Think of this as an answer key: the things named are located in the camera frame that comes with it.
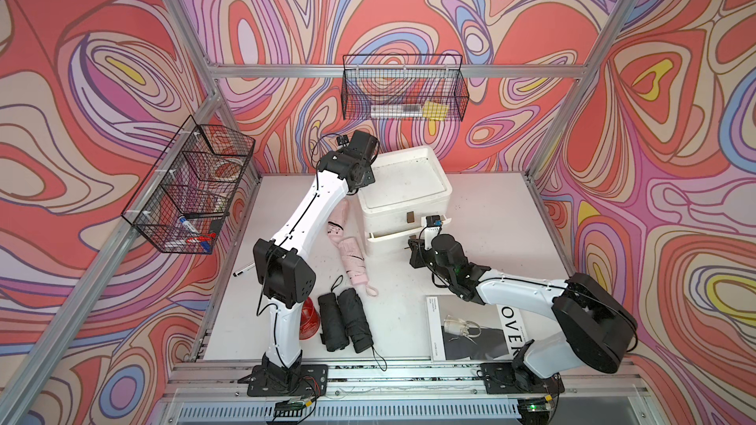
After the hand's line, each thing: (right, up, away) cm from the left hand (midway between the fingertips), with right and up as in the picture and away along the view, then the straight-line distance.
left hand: (364, 178), depth 86 cm
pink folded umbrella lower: (-3, -28, +5) cm, 28 cm away
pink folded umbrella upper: (-11, -15, +15) cm, 23 cm away
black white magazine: (+27, -42, -8) cm, 50 cm away
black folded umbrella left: (-8, -43, -7) cm, 44 cm away
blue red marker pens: (-34, -15, -22) cm, 44 cm away
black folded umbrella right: (-1, -41, -7) cm, 42 cm away
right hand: (+13, -21, +1) cm, 25 cm away
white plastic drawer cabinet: (+13, -2, -2) cm, 13 cm away
